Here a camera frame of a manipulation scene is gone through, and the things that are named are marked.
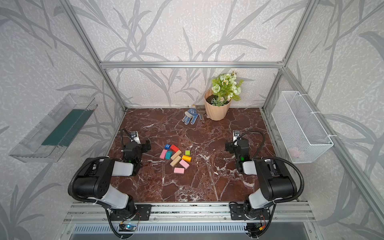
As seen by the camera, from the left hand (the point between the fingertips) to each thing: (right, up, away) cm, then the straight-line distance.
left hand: (141, 134), depth 94 cm
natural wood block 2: (+22, -16, -2) cm, 28 cm away
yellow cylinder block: (+29, -15, -2) cm, 33 cm away
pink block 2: (+28, -18, -4) cm, 33 cm away
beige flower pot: (+48, +14, +10) cm, 51 cm away
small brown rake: (+38, +18, +22) cm, 47 cm away
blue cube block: (+16, -8, +3) cm, 18 cm away
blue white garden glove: (+30, +15, +22) cm, 40 cm away
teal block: (+17, -13, 0) cm, 22 cm away
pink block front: (+25, -21, -6) cm, 33 cm away
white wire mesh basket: (+80, +3, -32) cm, 87 cm away
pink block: (+14, -13, 0) cm, 19 cm away
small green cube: (+29, -12, 0) cm, 32 cm away
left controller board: (+3, -43, -23) cm, 48 cm away
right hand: (+61, 0, +1) cm, 61 cm away
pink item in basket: (+84, -7, -21) cm, 87 cm away
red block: (+21, -9, +3) cm, 23 cm away
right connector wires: (+64, -43, -24) cm, 81 cm away
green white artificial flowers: (+54, +30, +3) cm, 62 cm away
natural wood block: (+24, -12, +1) cm, 27 cm away
